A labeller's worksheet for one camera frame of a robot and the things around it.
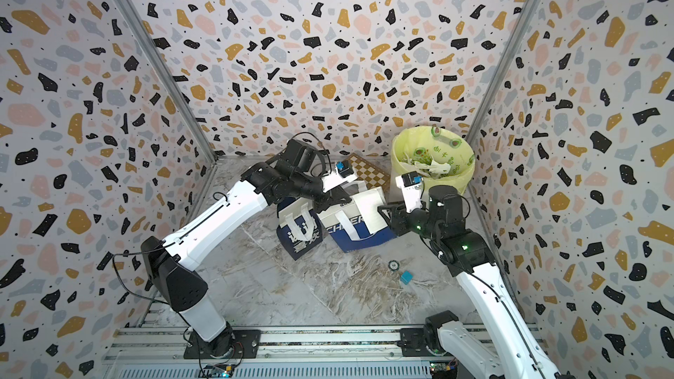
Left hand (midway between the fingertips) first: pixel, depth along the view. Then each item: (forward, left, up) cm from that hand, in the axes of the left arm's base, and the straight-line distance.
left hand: (351, 196), depth 71 cm
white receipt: (-1, -6, -3) cm, 7 cm away
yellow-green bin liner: (+27, -33, -6) cm, 43 cm away
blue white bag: (-6, +2, -6) cm, 9 cm away
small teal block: (-12, -17, -28) cm, 35 cm away
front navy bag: (-1, +16, -16) cm, 23 cm away
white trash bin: (+6, -32, -1) cm, 32 cm away
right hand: (-4, -9, 0) cm, 10 cm away
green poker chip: (-7, -14, -30) cm, 34 cm away
